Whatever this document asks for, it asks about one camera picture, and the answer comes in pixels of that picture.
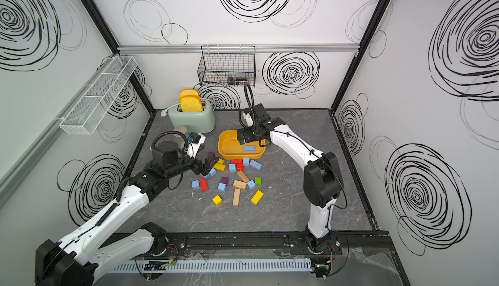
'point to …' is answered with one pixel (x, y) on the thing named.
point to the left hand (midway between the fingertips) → (210, 152)
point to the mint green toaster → (194, 121)
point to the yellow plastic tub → (230, 148)
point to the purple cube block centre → (224, 180)
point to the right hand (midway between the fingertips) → (247, 135)
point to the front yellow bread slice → (191, 103)
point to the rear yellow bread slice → (188, 92)
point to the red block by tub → (239, 163)
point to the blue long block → (255, 165)
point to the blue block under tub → (245, 162)
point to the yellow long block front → (256, 197)
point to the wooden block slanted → (243, 176)
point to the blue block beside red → (232, 168)
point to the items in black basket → (240, 80)
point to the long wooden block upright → (236, 198)
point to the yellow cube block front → (217, 201)
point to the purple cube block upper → (211, 154)
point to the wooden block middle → (240, 184)
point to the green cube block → (258, 181)
